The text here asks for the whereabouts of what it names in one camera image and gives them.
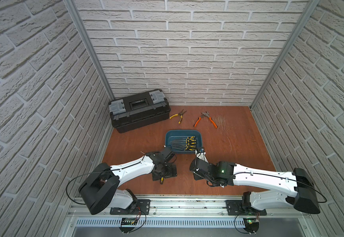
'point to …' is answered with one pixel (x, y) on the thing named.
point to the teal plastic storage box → (183, 141)
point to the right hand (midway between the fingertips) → (196, 169)
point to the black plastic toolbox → (138, 110)
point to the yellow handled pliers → (180, 113)
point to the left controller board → (128, 221)
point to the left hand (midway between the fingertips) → (172, 174)
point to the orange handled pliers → (203, 115)
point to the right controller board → (251, 224)
